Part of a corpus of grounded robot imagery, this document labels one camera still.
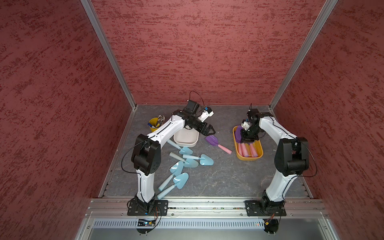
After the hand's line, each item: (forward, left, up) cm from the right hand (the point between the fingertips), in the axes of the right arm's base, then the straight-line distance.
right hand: (243, 142), depth 90 cm
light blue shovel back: (-1, +37, -6) cm, 38 cm away
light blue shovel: (-20, +39, -7) cm, 45 cm away
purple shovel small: (-5, -6, -3) cm, 9 cm away
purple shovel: (+6, +18, -7) cm, 20 cm away
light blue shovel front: (-14, +42, -6) cm, 44 cm away
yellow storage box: (-1, -10, -3) cm, 11 cm away
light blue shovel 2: (-9, +34, -7) cm, 36 cm away
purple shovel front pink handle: (-3, +1, -4) cm, 5 cm away
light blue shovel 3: (-8, +25, -6) cm, 26 cm away
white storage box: (+9, +36, -7) cm, 37 cm away
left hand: (+3, +22, +9) cm, 24 cm away
